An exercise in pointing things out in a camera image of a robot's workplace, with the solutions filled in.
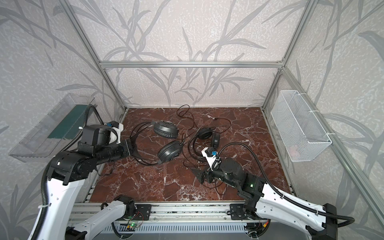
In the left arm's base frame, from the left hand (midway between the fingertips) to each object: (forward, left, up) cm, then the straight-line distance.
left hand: (140, 141), depth 63 cm
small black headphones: (+20, -28, -24) cm, 42 cm away
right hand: (-3, -25, -9) cm, 27 cm away
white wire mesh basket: (+2, -68, +4) cm, 68 cm away
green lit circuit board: (-27, +6, -32) cm, 42 cm away
